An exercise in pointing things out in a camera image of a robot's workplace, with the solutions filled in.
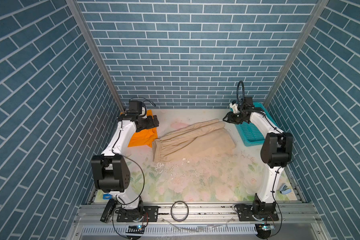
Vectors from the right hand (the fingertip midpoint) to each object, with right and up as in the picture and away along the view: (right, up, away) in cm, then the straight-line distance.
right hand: (225, 118), depth 98 cm
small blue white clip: (+28, -40, -18) cm, 52 cm away
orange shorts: (-55, -13, +4) cm, 57 cm away
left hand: (-46, -3, -10) cm, 47 cm away
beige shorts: (-11, -14, +1) cm, 18 cm away
